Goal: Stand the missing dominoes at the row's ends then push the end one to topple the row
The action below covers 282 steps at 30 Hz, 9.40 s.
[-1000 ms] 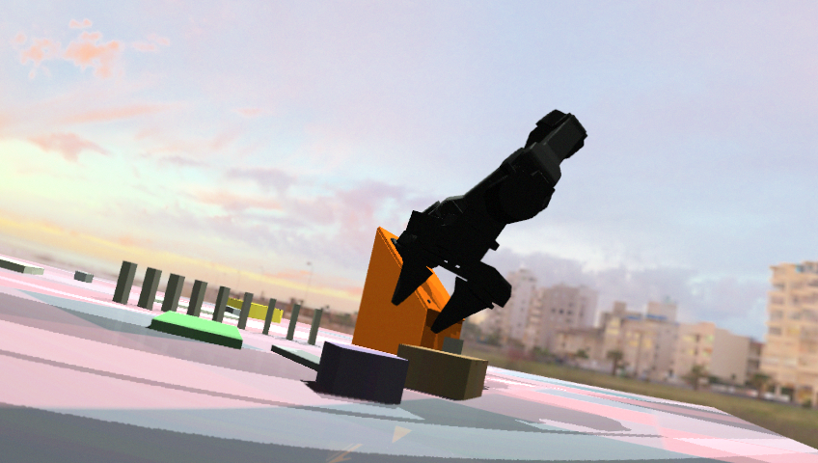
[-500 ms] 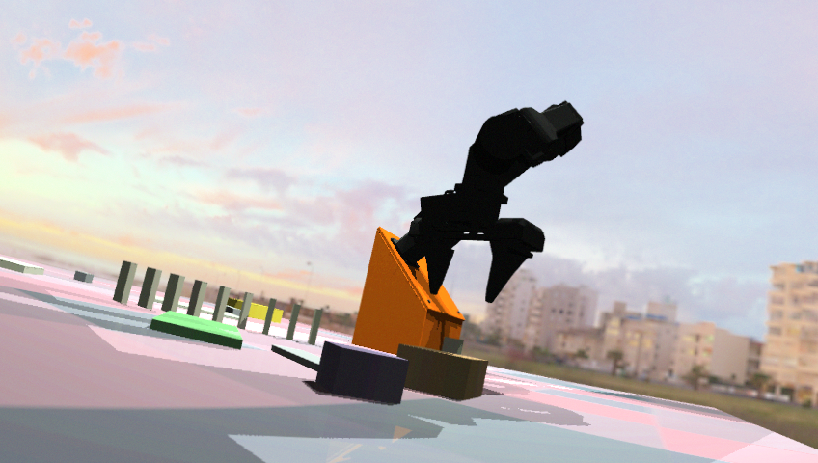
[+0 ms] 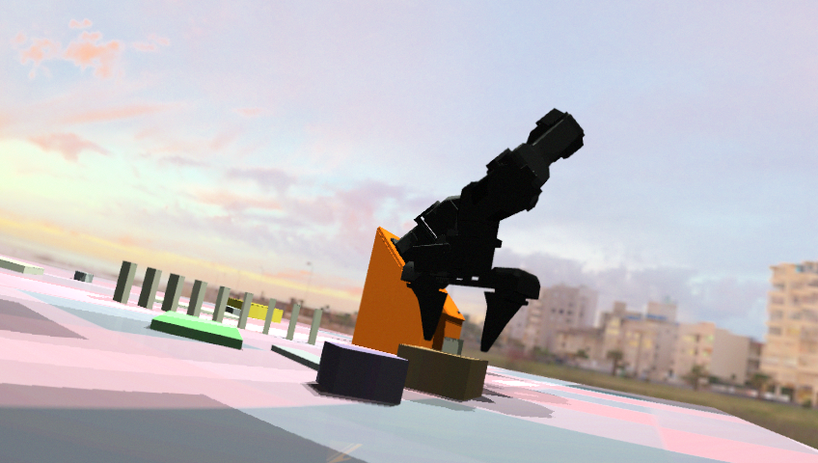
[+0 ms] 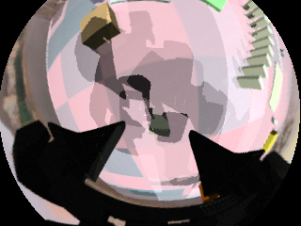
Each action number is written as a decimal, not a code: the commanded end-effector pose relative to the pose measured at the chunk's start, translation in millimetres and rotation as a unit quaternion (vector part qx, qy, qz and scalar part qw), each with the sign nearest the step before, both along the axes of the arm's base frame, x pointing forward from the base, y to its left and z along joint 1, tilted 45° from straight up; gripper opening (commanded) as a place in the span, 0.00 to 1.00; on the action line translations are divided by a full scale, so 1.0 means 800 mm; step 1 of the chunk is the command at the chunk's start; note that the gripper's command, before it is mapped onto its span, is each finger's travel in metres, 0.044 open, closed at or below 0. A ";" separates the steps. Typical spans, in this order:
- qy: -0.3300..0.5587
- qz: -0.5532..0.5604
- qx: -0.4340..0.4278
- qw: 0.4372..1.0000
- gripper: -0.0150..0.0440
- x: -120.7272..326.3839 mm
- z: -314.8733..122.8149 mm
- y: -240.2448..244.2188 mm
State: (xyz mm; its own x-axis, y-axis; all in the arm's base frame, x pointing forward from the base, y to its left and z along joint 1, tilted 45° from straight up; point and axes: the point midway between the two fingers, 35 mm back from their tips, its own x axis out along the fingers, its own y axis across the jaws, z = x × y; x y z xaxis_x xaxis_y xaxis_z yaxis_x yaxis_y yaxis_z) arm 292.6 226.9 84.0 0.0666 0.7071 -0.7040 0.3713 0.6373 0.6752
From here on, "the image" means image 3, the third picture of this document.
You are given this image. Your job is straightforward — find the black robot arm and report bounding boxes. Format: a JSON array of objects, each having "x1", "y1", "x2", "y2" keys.
[{"x1": 390, "y1": 108, "x2": 586, "y2": 274}]

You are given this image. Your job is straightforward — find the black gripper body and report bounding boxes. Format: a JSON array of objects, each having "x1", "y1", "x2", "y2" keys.
[{"x1": 400, "y1": 221, "x2": 540, "y2": 301}]

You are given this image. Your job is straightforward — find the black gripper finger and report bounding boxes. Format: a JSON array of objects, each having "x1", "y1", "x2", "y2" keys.
[
  {"x1": 480, "y1": 291, "x2": 529, "y2": 352},
  {"x1": 406, "y1": 284, "x2": 449, "y2": 341}
]

